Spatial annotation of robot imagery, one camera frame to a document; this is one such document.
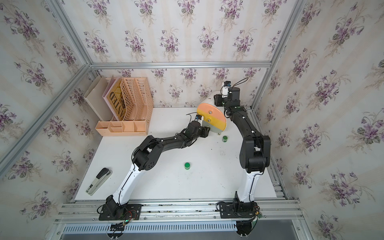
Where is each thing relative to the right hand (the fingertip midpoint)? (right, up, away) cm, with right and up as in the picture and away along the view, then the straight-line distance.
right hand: (219, 96), depth 92 cm
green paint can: (+5, -28, +6) cm, 29 cm away
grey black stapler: (-69, -48, -9) cm, 84 cm away
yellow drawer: (-4, -15, +4) cm, 16 cm away
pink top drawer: (-5, -9, -2) cm, 11 cm away
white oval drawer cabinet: (-6, -2, +1) cm, 6 cm away
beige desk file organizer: (-65, -2, +19) cm, 67 cm away
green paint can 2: (-20, -42, -6) cm, 47 cm away
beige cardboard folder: (-76, -1, -5) cm, 76 cm away
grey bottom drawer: (-4, -20, +6) cm, 21 cm away
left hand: (-6, -21, +9) cm, 23 cm away
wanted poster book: (-67, -1, +3) cm, 67 cm away
